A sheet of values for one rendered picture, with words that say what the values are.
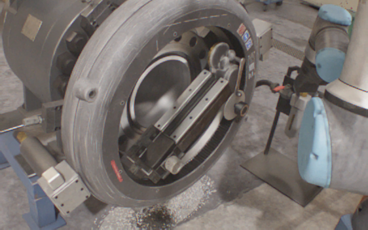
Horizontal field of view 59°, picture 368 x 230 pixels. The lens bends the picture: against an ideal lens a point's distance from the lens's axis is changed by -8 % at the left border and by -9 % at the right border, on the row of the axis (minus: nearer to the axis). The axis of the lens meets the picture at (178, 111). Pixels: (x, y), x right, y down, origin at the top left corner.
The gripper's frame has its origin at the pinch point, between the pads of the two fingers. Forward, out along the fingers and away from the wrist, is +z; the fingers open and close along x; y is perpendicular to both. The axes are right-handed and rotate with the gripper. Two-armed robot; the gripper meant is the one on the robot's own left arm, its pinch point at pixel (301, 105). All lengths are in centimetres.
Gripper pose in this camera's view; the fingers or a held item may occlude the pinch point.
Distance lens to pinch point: 119.6
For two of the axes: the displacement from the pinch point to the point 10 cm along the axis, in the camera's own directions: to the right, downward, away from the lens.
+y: -0.3, -8.0, 6.0
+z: -0.3, 6.0, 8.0
